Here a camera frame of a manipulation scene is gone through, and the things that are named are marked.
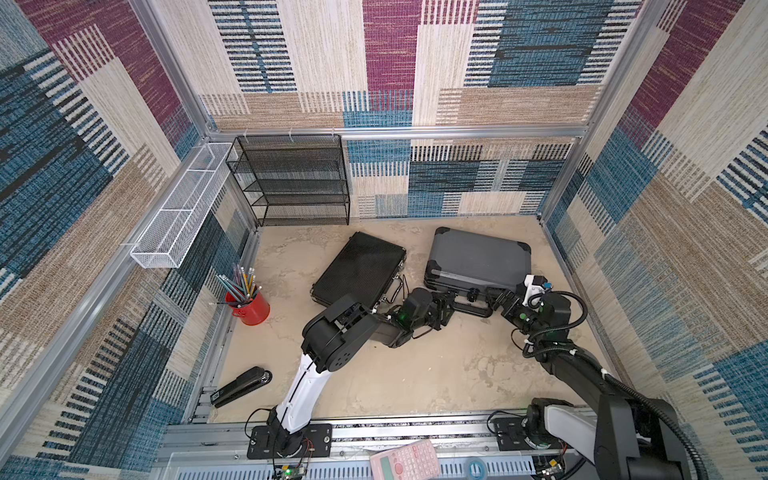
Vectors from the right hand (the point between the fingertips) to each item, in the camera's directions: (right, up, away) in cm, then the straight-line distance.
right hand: (495, 298), depth 88 cm
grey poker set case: (-5, +9, +6) cm, 12 cm away
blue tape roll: (-11, -36, -17) cm, 42 cm away
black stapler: (-66, -20, -8) cm, 70 cm away
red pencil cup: (-73, -5, +7) cm, 73 cm away
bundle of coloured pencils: (-74, +3, +1) cm, 74 cm away
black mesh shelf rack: (-65, +39, +22) cm, 79 cm away
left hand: (-9, -1, +3) cm, 9 cm away
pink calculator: (-25, -35, -18) cm, 46 cm away
